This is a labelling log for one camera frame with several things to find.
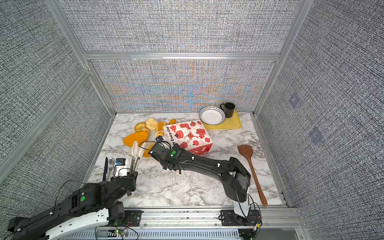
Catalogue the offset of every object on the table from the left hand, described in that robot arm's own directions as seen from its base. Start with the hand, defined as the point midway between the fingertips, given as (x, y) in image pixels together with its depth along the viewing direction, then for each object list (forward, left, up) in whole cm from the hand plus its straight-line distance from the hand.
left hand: (139, 174), depth 71 cm
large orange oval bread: (+29, +7, -11) cm, 32 cm away
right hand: (+14, -15, -1) cm, 21 cm away
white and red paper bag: (+25, -27, -5) cm, 37 cm away
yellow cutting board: (+45, -59, -17) cm, 76 cm away
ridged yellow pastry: (+36, -5, -13) cm, 38 cm away
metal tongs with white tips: (+11, +3, +2) cm, 12 cm away
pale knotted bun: (+42, +2, -13) cm, 44 cm away
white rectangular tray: (+41, +16, -16) cm, 47 cm away
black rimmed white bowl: (+52, -44, -16) cm, 70 cm away
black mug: (+52, -55, -10) cm, 76 cm away
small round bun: (+41, +10, -14) cm, 45 cm away
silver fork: (+14, +24, -17) cm, 32 cm away
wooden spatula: (+20, -63, -17) cm, 68 cm away
